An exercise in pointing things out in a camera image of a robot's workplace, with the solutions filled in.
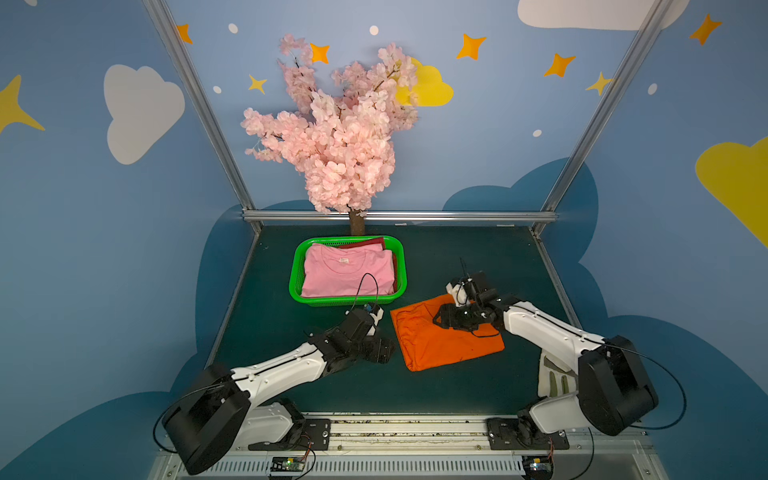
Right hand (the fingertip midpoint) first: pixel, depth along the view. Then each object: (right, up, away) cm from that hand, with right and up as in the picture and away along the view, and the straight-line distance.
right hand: (444, 317), depth 88 cm
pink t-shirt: (-27, +14, +14) cm, 33 cm away
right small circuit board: (+20, -34, -15) cm, 43 cm away
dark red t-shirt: (-24, +23, +19) cm, 38 cm away
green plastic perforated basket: (-16, +23, +17) cm, 33 cm away
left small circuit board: (-42, -32, -16) cm, 55 cm away
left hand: (-17, -6, -3) cm, 19 cm away
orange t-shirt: (-5, -8, +1) cm, 10 cm away
